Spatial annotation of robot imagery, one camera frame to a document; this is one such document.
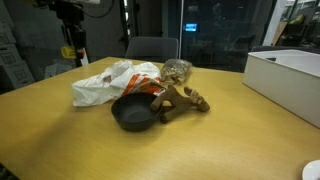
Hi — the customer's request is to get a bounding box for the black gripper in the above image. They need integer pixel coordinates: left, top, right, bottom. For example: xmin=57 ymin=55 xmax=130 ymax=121
xmin=48 ymin=1 xmax=88 ymax=67

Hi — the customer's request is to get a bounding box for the black bowl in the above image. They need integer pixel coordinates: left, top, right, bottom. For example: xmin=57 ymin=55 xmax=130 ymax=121
xmin=110 ymin=92 xmax=164 ymax=132

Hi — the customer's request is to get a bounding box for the white orange plastic bag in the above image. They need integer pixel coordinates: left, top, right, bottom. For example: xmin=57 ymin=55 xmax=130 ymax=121
xmin=71 ymin=59 xmax=167 ymax=108

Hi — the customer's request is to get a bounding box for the cardboard box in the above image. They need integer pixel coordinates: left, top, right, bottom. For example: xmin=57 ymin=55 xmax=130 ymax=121
xmin=0 ymin=60 xmax=35 ymax=90
xmin=0 ymin=44 xmax=24 ymax=66

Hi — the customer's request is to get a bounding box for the grey office chair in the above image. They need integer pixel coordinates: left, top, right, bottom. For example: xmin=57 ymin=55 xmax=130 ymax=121
xmin=125 ymin=36 xmax=180 ymax=64

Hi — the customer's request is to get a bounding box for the clear bag of nuts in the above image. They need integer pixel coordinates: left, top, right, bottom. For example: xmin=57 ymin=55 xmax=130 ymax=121
xmin=160 ymin=58 xmax=193 ymax=86

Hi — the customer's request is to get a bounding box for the brown plush toy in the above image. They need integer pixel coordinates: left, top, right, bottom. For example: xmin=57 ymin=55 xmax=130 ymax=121
xmin=149 ymin=84 xmax=212 ymax=124

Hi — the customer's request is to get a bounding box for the blue lit screen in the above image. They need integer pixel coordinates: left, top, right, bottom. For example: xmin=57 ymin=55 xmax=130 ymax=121
xmin=185 ymin=23 xmax=198 ymax=33

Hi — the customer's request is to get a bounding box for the dark grey chair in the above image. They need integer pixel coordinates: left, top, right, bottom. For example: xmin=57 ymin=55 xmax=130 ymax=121
xmin=250 ymin=44 xmax=320 ymax=54

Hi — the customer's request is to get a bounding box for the white pillar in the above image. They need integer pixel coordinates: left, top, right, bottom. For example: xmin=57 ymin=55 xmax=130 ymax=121
xmin=262 ymin=0 xmax=288 ymax=47

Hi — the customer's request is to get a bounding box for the white rectangular box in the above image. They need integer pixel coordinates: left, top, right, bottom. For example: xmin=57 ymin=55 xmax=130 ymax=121
xmin=242 ymin=49 xmax=320 ymax=129

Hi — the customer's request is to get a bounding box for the white plate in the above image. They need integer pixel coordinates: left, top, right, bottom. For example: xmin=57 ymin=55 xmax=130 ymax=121
xmin=301 ymin=159 xmax=320 ymax=180

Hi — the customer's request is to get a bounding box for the white door frame post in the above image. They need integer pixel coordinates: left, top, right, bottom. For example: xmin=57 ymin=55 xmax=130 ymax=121
xmin=79 ymin=48 xmax=90 ymax=67

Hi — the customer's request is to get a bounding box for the white glass frame strip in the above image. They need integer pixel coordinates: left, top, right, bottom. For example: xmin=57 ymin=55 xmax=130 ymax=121
xmin=178 ymin=0 xmax=185 ymax=59

